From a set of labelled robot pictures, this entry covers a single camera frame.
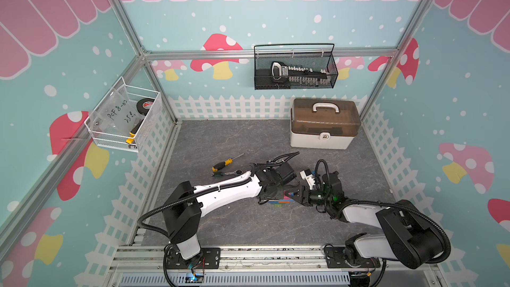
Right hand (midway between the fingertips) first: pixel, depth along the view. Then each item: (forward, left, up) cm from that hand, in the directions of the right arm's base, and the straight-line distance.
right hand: (288, 195), depth 82 cm
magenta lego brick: (-1, +1, +2) cm, 3 cm away
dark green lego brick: (-1, +4, -5) cm, 6 cm away
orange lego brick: (-1, +2, -4) cm, 5 cm away
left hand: (-1, +6, +2) cm, 7 cm away
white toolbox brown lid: (+35, -21, +6) cm, 42 cm away
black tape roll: (+27, +59, +27) cm, 71 cm away
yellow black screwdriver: (+21, +28, -5) cm, 35 cm away
